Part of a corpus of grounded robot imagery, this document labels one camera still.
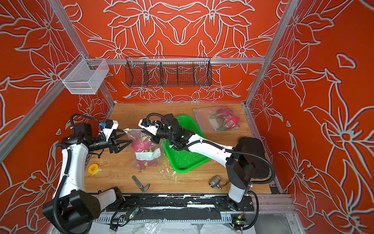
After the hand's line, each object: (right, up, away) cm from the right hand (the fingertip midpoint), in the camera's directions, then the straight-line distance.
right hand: (143, 125), depth 71 cm
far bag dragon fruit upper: (+49, +8, +33) cm, 60 cm away
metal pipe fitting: (+37, -31, +5) cm, 48 cm away
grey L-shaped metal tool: (-2, -35, +6) cm, 36 cm away
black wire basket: (+9, +36, +27) cm, 46 cm away
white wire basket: (-44, +31, +21) cm, 58 cm away
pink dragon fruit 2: (-1, -21, +4) cm, 21 cm away
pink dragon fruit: (-1, -9, 0) cm, 9 cm away
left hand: (-8, -5, 0) cm, 9 cm away
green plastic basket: (+21, -23, +17) cm, 35 cm away
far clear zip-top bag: (+45, +3, +36) cm, 57 cm away
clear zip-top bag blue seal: (+1, -15, +1) cm, 15 cm away
